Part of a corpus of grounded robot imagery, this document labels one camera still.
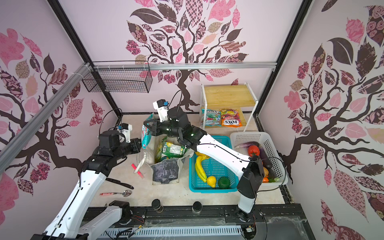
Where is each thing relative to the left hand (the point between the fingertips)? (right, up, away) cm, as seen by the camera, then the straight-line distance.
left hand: (144, 143), depth 74 cm
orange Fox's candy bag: (+48, +14, +18) cm, 53 cm away
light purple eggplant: (+62, -3, +23) cm, 66 cm away
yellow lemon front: (+35, -22, +7) cm, 42 cm away
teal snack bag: (+4, +5, -10) cm, 12 cm away
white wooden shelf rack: (+52, +26, +10) cm, 59 cm away
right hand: (+4, +11, -11) cm, 16 cm away
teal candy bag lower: (+37, +14, +18) cm, 44 cm away
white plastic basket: (+54, 0, +23) cm, 59 cm away
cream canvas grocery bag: (+10, -14, 0) cm, 18 cm away
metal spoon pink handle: (-12, -28, +5) cm, 31 cm away
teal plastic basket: (+37, -17, +16) cm, 44 cm away
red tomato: (+62, -6, +15) cm, 64 cm away
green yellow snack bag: (+12, -5, +9) cm, 16 cm away
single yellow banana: (+28, -15, +11) cm, 34 cm away
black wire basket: (-24, +41, +20) cm, 52 cm away
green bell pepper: (+42, -22, +6) cm, 48 cm away
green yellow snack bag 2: (+5, -6, +11) cm, 14 cm away
